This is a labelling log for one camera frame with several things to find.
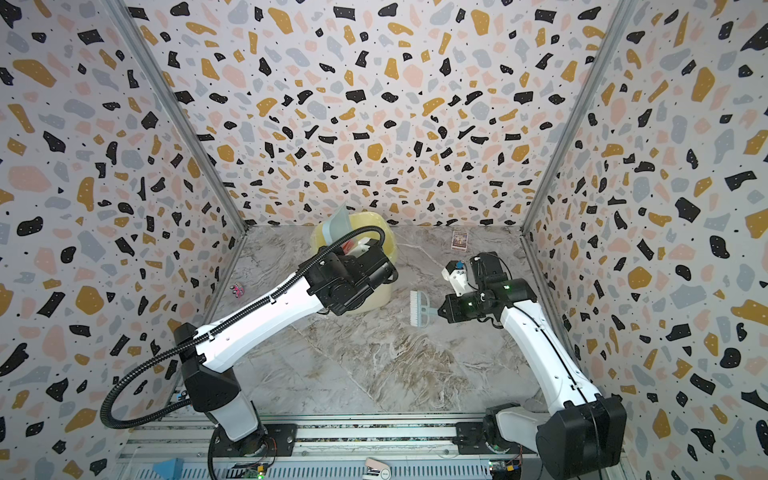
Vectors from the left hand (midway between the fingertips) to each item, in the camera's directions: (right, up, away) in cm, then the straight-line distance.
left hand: (322, 249), depth 68 cm
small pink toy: (-37, -13, +32) cm, 51 cm away
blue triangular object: (-35, -51, 0) cm, 62 cm away
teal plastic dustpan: (+3, +6, +3) cm, 7 cm away
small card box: (+41, +4, +49) cm, 63 cm away
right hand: (+27, -14, +8) cm, 32 cm away
